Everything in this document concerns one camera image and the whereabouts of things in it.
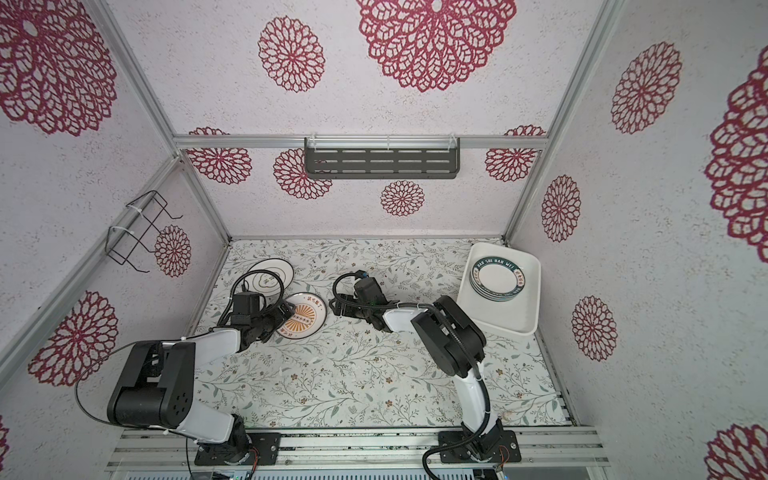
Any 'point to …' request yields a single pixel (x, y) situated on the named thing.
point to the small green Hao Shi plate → (497, 279)
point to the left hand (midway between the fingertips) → (290, 314)
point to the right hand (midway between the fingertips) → (335, 301)
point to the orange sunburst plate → (308, 318)
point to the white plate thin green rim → (263, 283)
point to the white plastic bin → (519, 315)
